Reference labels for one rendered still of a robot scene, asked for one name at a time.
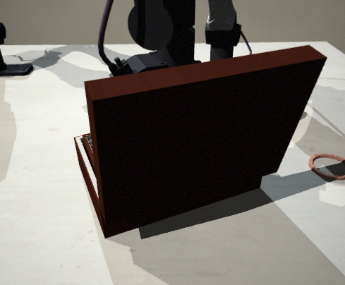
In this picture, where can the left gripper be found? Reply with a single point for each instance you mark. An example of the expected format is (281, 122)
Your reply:
(180, 51)

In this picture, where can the copper bangle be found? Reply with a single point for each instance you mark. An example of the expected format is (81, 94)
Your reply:
(324, 175)

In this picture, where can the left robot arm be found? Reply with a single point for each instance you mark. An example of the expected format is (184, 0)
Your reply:
(154, 23)

